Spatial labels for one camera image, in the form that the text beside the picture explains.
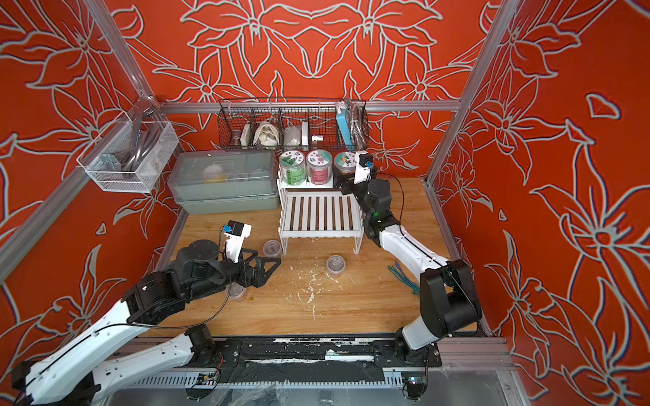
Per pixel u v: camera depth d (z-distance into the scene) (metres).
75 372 0.40
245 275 0.53
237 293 0.79
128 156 0.78
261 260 0.54
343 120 0.83
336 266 0.86
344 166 0.74
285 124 1.01
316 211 0.93
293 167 0.76
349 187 0.71
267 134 0.90
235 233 0.54
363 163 0.65
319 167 0.76
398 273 0.90
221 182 0.97
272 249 0.90
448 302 0.43
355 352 0.74
